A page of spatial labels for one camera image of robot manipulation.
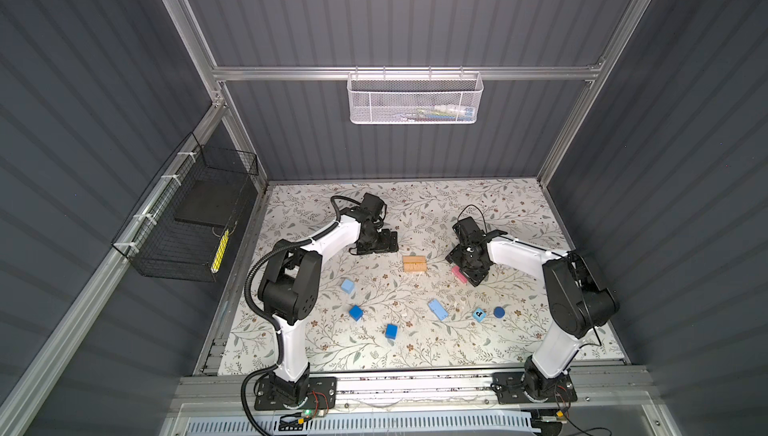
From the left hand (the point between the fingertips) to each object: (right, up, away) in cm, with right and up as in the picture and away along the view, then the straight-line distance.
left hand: (387, 248), depth 95 cm
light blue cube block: (-12, -11, -4) cm, 17 cm away
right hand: (+23, -7, 0) cm, 24 cm away
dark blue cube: (-9, -17, -9) cm, 22 cm away
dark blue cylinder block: (+33, -18, -8) cm, 38 cm away
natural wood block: (+9, -6, +1) cm, 11 cm away
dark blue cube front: (+1, -22, -12) cm, 25 cm away
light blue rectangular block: (+15, -17, -8) cm, 24 cm away
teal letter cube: (+26, -18, -10) cm, 34 cm away
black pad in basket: (-45, +14, -19) cm, 51 cm away
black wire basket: (-50, +8, -23) cm, 56 cm away
